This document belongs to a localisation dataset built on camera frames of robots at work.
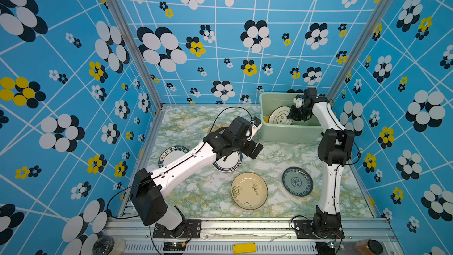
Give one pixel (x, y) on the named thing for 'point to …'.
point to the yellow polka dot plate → (266, 119)
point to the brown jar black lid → (367, 247)
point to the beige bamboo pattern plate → (249, 190)
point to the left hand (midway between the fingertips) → (257, 140)
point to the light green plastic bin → (275, 126)
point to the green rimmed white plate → (232, 162)
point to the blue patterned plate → (297, 181)
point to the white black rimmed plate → (279, 115)
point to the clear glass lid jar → (107, 245)
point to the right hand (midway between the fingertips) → (291, 116)
